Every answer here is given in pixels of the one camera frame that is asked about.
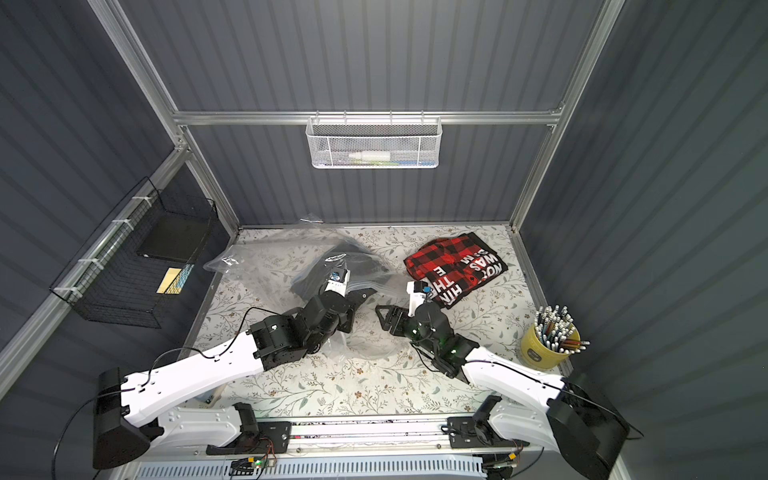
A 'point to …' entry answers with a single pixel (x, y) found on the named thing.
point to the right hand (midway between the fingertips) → (382, 313)
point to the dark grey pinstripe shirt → (365, 269)
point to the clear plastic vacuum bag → (297, 265)
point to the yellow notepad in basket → (170, 283)
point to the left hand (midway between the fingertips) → (352, 301)
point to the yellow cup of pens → (553, 336)
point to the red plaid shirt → (452, 266)
